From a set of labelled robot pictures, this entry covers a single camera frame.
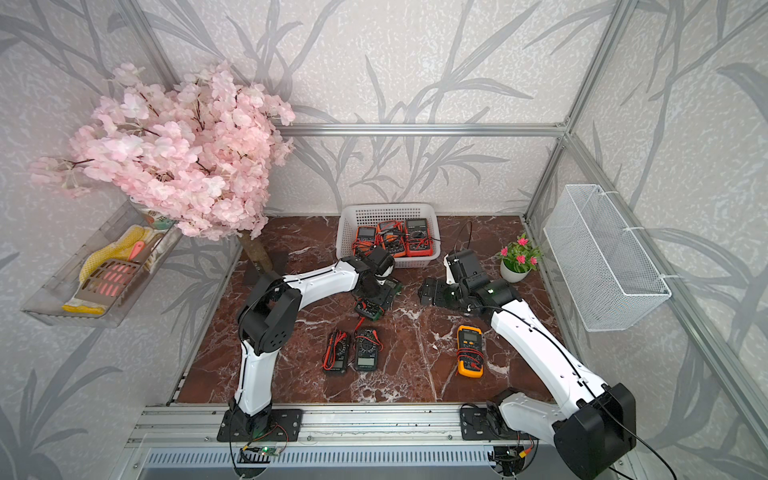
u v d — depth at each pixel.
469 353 0.81
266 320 0.52
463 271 0.59
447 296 0.69
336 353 0.82
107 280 0.60
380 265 0.79
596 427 0.37
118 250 0.67
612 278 0.59
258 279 1.02
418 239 1.00
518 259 0.91
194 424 0.76
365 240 1.08
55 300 0.57
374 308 0.91
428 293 0.69
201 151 0.56
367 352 0.83
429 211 1.11
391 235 1.04
